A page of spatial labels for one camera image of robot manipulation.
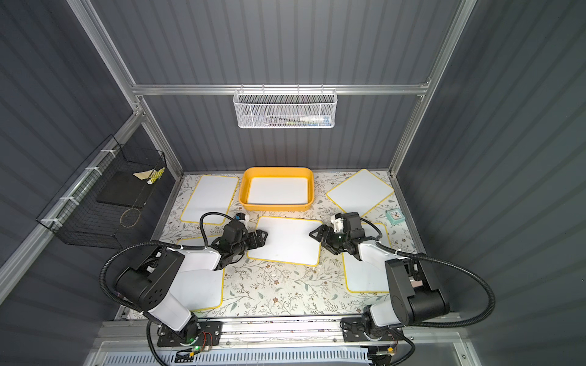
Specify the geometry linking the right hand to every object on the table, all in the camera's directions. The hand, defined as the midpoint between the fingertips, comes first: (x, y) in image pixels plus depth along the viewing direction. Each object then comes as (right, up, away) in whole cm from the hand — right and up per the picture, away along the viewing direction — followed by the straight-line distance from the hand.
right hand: (317, 238), depth 88 cm
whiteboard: (-51, +17, +24) cm, 59 cm away
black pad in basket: (-66, +19, -12) cm, 70 cm away
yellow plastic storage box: (-18, +28, +24) cm, 41 cm away
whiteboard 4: (+17, -15, -2) cm, 23 cm away
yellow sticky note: (-64, +24, -6) cm, 68 cm away
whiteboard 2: (-44, -18, -6) cm, 48 cm away
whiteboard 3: (-17, +19, +24) cm, 35 cm away
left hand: (-21, -2, +5) cm, 22 cm away
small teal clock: (+36, +7, +12) cm, 39 cm away
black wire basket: (-71, +12, -24) cm, 76 cm away
